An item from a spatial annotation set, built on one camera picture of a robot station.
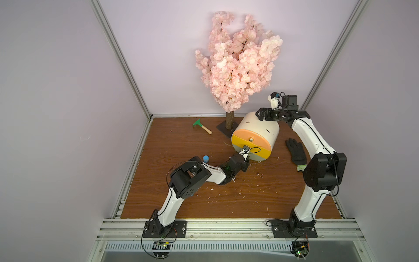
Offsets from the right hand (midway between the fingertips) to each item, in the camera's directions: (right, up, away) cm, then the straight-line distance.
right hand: (265, 110), depth 89 cm
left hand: (-8, -26, +4) cm, 27 cm away
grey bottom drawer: (-4, -27, +3) cm, 27 cm away
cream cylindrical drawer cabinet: (0, -11, -7) cm, 13 cm away
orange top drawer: (-8, -15, -7) cm, 18 cm away
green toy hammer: (-40, -6, +25) cm, 47 cm away
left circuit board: (-52, -63, -17) cm, 84 cm away
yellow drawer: (-8, -20, -11) cm, 24 cm away
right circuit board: (+9, -63, -19) cm, 67 cm away
